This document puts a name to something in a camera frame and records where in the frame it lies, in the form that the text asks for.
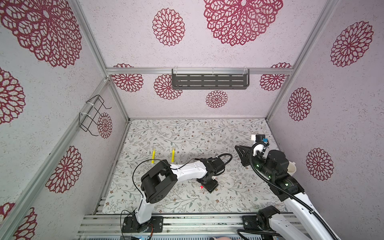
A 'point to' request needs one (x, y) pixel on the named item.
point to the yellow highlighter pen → (153, 156)
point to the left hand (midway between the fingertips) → (207, 187)
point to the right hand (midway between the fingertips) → (238, 144)
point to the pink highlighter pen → (201, 187)
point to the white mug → (291, 168)
